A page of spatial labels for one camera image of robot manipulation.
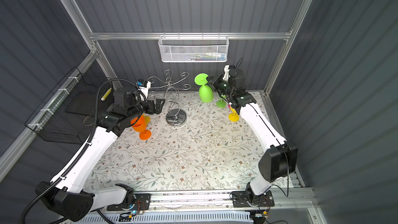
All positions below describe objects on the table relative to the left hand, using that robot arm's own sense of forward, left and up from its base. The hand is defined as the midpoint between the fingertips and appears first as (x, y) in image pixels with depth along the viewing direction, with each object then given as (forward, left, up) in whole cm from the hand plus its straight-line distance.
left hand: (155, 98), depth 73 cm
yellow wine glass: (+10, -45, -31) cm, 56 cm away
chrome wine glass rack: (+11, -5, -31) cm, 34 cm away
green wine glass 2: (+8, -25, -5) cm, 27 cm away
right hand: (+6, -25, +5) cm, 26 cm away
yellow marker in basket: (+7, +29, -5) cm, 30 cm away
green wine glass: (+22, -39, -31) cm, 54 cm away
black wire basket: (-4, +41, -5) cm, 41 cm away
